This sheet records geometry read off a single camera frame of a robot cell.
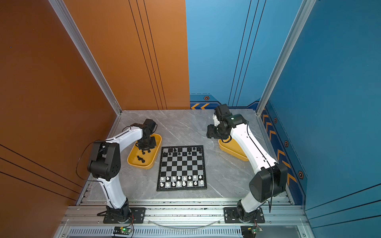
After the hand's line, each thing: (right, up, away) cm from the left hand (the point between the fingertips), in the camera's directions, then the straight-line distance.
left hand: (151, 146), depth 96 cm
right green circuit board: (+55, -37, -27) cm, 71 cm away
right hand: (+37, +9, -15) cm, 41 cm away
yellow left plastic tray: (-8, -8, -3) cm, 12 cm away
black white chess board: (+21, -12, -7) cm, 25 cm away
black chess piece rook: (-1, -3, 0) cm, 3 cm away
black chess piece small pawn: (-5, -4, -1) cm, 7 cm away
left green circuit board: (-6, -37, -25) cm, 45 cm away
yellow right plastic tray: (+53, -1, -3) cm, 53 cm away
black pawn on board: (+10, -5, -2) cm, 11 cm away
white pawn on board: (+10, -16, -13) cm, 23 cm away
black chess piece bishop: (-4, -8, -5) cm, 10 cm away
